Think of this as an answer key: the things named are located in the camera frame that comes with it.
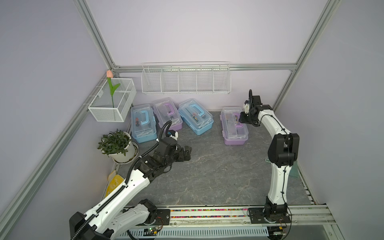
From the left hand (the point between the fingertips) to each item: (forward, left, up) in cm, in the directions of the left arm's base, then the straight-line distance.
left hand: (184, 150), depth 75 cm
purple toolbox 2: (+18, -32, -12) cm, 38 cm away
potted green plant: (+8, +36, -4) cm, 38 cm away
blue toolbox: (+28, +28, -11) cm, 41 cm away
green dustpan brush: (-7, -66, -22) cm, 70 cm away
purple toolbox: (+41, +13, -11) cm, 44 cm away
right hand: (+26, -39, -9) cm, 48 cm away
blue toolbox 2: (+34, -8, -11) cm, 36 cm away
